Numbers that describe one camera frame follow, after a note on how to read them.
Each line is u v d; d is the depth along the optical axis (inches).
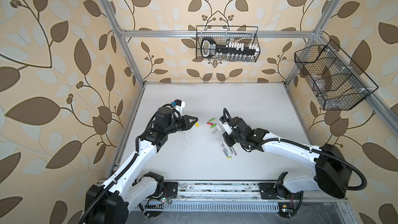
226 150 34.1
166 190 29.0
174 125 25.6
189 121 27.8
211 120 39.1
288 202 28.4
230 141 29.1
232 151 34.1
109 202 15.0
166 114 23.2
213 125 38.2
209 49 33.2
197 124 29.7
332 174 16.5
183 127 26.7
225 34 35.7
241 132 24.7
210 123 39.0
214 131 37.6
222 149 34.5
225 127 29.1
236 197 29.0
